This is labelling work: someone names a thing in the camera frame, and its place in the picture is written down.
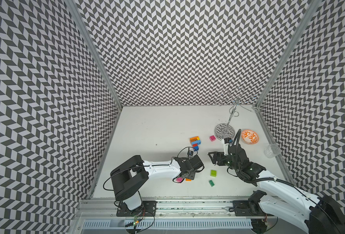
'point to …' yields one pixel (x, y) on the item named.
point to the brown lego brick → (192, 140)
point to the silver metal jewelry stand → (225, 97)
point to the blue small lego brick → (196, 148)
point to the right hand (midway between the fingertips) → (214, 156)
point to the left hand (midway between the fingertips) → (188, 173)
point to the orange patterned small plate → (250, 137)
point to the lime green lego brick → (213, 173)
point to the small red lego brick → (195, 145)
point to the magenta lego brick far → (212, 138)
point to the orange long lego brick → (188, 180)
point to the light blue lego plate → (198, 142)
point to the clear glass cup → (272, 150)
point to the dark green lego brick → (211, 183)
